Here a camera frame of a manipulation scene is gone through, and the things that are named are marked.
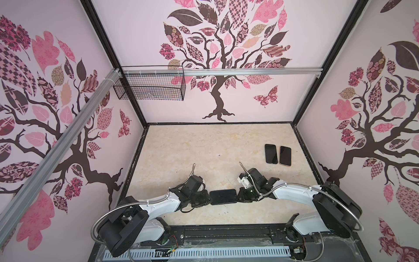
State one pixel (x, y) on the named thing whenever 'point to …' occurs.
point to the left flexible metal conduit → (189, 178)
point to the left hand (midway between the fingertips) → (212, 204)
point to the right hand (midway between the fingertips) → (235, 199)
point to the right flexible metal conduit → (247, 172)
